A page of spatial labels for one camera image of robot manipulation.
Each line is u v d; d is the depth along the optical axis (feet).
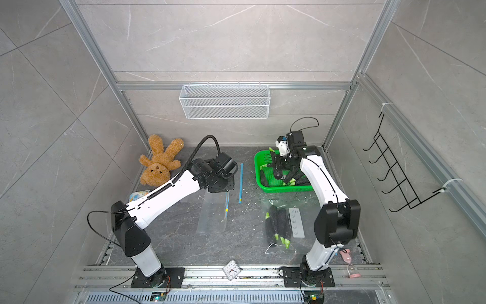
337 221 1.48
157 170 3.19
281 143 2.55
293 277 2.40
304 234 2.69
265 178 3.39
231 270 2.43
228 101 3.30
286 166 2.45
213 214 2.97
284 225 2.81
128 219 1.56
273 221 2.81
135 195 3.01
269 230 2.73
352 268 2.44
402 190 2.05
